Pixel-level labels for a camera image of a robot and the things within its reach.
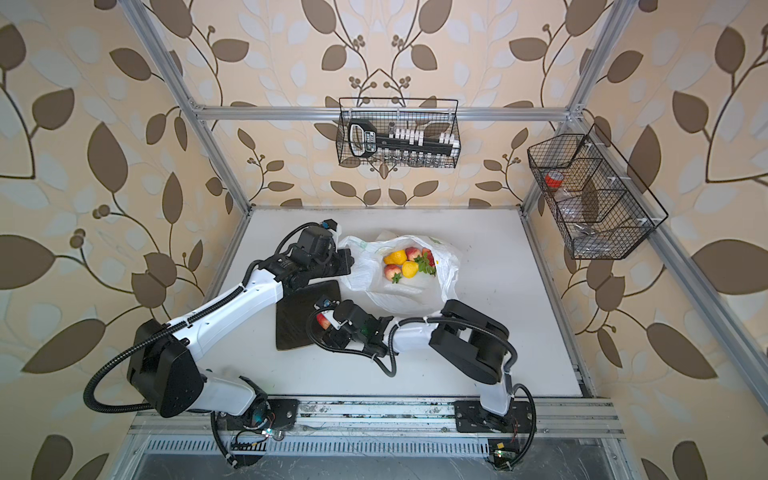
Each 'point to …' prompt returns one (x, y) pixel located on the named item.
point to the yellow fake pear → (409, 268)
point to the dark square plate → (294, 308)
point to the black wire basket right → (602, 207)
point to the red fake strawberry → (323, 321)
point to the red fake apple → (412, 253)
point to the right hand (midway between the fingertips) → (329, 323)
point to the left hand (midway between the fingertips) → (358, 257)
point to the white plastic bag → (422, 295)
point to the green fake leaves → (424, 264)
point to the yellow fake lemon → (398, 257)
